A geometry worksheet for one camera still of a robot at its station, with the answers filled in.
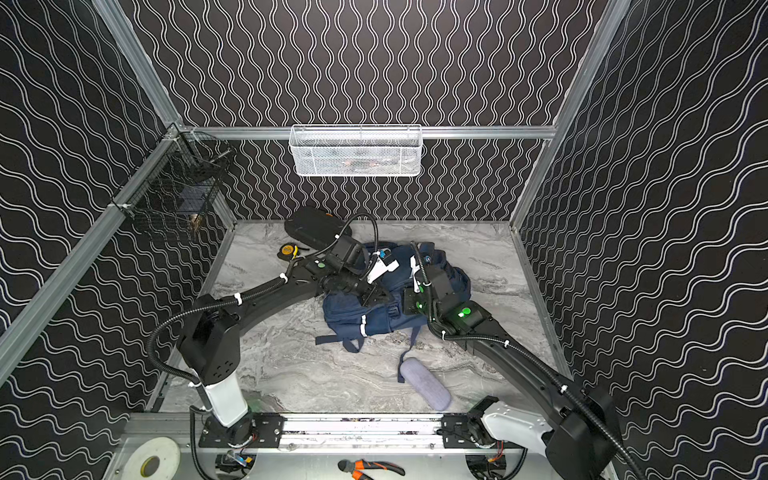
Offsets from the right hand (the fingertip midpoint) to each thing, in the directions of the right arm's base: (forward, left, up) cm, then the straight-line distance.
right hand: (406, 287), depth 80 cm
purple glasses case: (-19, -4, -16) cm, 25 cm away
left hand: (-1, +4, -1) cm, 4 cm away
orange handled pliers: (-38, +12, -18) cm, 44 cm away
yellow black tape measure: (+26, +42, -15) cm, 51 cm away
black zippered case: (+33, +32, -10) cm, 47 cm away
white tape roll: (-36, +58, -18) cm, 70 cm away
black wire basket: (+36, +73, +9) cm, 82 cm away
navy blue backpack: (-5, +16, -10) cm, 19 cm away
